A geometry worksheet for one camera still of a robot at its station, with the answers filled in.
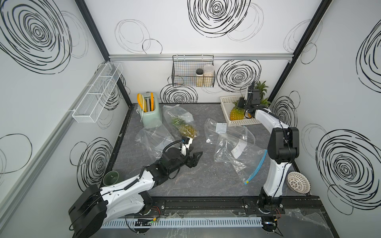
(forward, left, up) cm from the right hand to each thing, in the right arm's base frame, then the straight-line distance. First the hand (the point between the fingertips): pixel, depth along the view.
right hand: (242, 99), depth 98 cm
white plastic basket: (+14, +6, -17) cm, 22 cm away
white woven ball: (-47, -26, -17) cm, 57 cm away
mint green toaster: (-14, +59, -5) cm, 61 cm away
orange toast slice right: (-2, +60, 0) cm, 60 cm away
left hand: (-37, +29, -2) cm, 47 cm away
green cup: (-49, +76, -13) cm, 91 cm away
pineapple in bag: (-18, +38, -8) cm, 43 cm away
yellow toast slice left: (-7, +65, +3) cm, 65 cm away
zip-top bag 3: (-34, -1, -17) cm, 38 cm away
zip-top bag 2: (-10, +42, -1) cm, 44 cm away
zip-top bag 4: (-15, +19, -14) cm, 28 cm away
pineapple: (-5, +3, -7) cm, 10 cm away
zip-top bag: (-28, +54, -6) cm, 61 cm away
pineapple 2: (+10, -15, +2) cm, 19 cm away
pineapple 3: (-4, -14, +1) cm, 15 cm away
